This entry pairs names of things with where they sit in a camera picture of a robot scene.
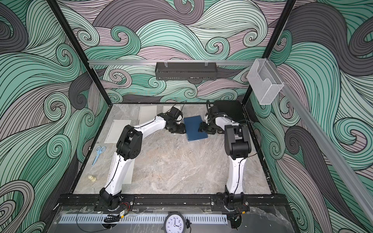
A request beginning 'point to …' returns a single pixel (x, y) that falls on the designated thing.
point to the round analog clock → (175, 222)
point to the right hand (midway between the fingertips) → (201, 131)
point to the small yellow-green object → (93, 179)
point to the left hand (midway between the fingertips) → (184, 130)
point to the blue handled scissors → (99, 150)
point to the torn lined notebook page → (117, 127)
